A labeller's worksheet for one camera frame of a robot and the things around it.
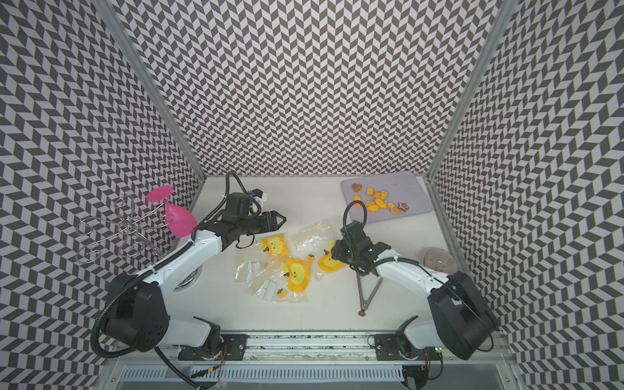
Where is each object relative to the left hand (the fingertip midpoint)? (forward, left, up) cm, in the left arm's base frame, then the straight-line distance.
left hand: (279, 222), depth 85 cm
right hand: (-9, -21, -10) cm, 24 cm away
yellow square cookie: (+27, -37, -14) cm, 48 cm away
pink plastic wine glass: (-5, +29, +9) cm, 31 cm away
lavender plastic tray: (+29, -53, -14) cm, 62 cm away
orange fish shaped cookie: (+18, -40, -14) cm, 46 cm away
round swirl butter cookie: (+15, -47, -14) cm, 52 cm away
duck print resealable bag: (-1, -12, -12) cm, 17 cm away
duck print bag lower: (-15, 0, -14) cm, 20 cm away
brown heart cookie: (+29, -31, -14) cm, 45 cm away
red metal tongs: (-23, -29, -14) cm, 40 cm away
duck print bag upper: (-3, +3, -11) cm, 12 cm away
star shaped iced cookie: (+17, -51, -13) cm, 55 cm away
